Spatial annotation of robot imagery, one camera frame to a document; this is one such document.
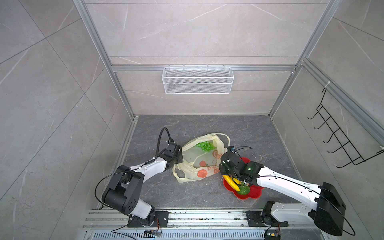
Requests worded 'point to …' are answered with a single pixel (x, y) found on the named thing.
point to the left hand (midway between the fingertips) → (178, 153)
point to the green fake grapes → (206, 146)
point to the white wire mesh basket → (197, 80)
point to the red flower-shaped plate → (255, 191)
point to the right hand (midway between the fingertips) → (219, 165)
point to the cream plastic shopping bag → (202, 156)
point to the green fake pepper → (244, 190)
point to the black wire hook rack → (345, 145)
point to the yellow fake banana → (231, 182)
